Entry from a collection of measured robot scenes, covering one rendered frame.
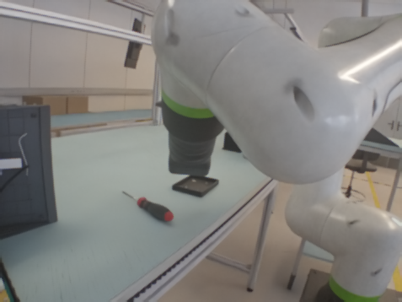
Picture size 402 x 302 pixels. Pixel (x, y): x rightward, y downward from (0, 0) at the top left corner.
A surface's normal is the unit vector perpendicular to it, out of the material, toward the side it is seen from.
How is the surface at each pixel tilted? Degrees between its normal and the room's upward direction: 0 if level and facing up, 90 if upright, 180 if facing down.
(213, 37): 77
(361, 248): 89
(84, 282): 0
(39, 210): 90
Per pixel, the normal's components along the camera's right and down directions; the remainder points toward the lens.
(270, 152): -0.59, 0.52
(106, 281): 0.08, -0.97
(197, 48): -0.62, 0.16
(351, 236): -0.84, -0.02
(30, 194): 0.51, 0.24
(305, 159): -0.21, 0.59
